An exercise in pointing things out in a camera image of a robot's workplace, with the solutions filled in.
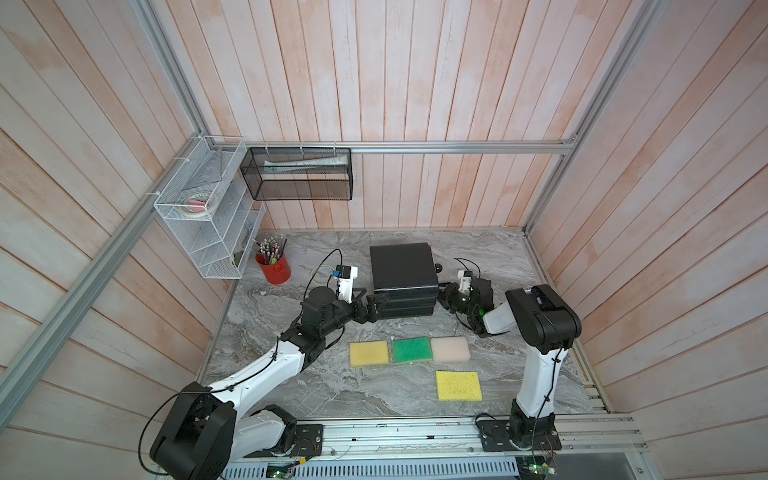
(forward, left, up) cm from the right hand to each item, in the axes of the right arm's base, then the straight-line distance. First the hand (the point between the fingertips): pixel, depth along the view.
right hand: (429, 286), depth 99 cm
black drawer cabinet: (-5, +9, +15) cm, 18 cm away
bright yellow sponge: (-31, -6, -3) cm, 32 cm away
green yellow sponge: (-22, +7, -3) cm, 23 cm away
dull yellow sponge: (-23, +19, -1) cm, 30 cm away
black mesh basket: (+32, +46, +23) cm, 61 cm away
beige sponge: (-21, -6, -3) cm, 22 cm away
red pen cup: (+2, +52, +4) cm, 52 cm away
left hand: (-14, +17, +15) cm, 27 cm away
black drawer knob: (-1, -1, +12) cm, 12 cm away
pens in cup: (+4, +52, +14) cm, 54 cm away
